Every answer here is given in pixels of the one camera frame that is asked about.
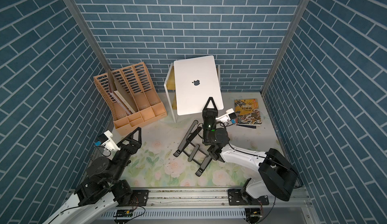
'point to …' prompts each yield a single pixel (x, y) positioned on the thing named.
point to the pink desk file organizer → (135, 78)
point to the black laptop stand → (193, 153)
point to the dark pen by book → (248, 126)
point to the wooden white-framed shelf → (170, 84)
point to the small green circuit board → (124, 213)
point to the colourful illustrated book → (247, 111)
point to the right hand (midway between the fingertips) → (211, 98)
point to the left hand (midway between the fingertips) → (142, 131)
